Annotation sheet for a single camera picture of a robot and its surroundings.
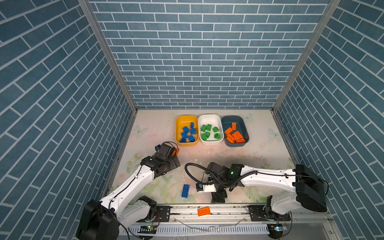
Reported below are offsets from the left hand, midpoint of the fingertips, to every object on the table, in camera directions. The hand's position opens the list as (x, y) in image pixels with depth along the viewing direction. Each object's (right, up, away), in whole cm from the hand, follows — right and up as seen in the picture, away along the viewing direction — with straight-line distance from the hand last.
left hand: (173, 164), depth 84 cm
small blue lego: (+10, +22, +25) cm, 34 cm away
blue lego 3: (+10, +13, +17) cm, 23 cm away
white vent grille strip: (+18, -27, -13) cm, 35 cm away
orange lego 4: (+1, +5, +12) cm, 13 cm away
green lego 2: (+18, +14, +16) cm, 28 cm away
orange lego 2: (+42, +15, +21) cm, 49 cm away
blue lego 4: (+4, +15, +20) cm, 26 cm away
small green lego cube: (+22, +20, +22) cm, 37 cm away
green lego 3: (+21, +16, +19) cm, 32 cm away
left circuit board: (-10, -29, -11) cm, 32 cm away
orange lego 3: (+36, +13, +18) cm, 42 cm away
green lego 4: (+27, +19, +22) cm, 39 cm away
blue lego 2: (+11, +17, +25) cm, 32 cm away
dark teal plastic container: (+45, +21, +24) cm, 56 cm away
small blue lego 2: (+4, +12, +16) cm, 20 cm away
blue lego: (+5, +19, +22) cm, 29 cm away
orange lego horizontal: (+44, +11, +17) cm, 48 cm away
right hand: (+20, -12, -7) cm, 24 cm away
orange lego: (+35, +17, +21) cm, 44 cm away
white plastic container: (+27, +26, +26) cm, 45 cm away
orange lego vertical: (+41, +21, +25) cm, 52 cm away
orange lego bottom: (+17, -20, -10) cm, 28 cm away
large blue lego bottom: (+8, -13, -4) cm, 16 cm away
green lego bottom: (+28, +14, +18) cm, 36 cm away
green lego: (+18, +20, +22) cm, 35 cm away
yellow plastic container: (+2, +25, +28) cm, 37 cm away
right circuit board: (+52, -29, -12) cm, 61 cm away
